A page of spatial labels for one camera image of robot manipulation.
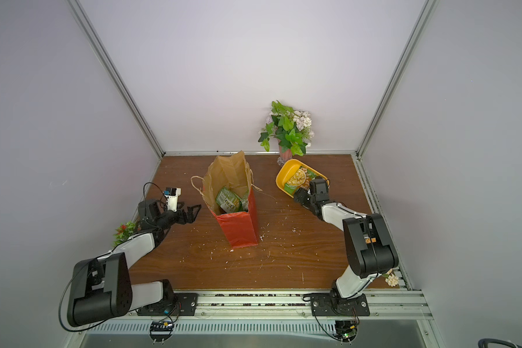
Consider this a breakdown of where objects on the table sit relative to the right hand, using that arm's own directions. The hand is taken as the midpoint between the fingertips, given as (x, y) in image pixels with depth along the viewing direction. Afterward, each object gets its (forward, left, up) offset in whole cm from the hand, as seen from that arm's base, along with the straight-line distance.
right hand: (303, 190), depth 96 cm
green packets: (-6, +33, -1) cm, 34 cm away
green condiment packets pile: (+8, +1, -3) cm, 9 cm away
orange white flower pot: (-37, -26, +3) cm, 45 cm away
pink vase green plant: (+15, +6, +23) cm, 29 cm away
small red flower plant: (-26, +66, +10) cm, 72 cm away
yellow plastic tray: (+13, +6, +2) cm, 15 cm away
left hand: (-10, +48, +3) cm, 49 cm away
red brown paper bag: (+3, +32, +9) cm, 33 cm away
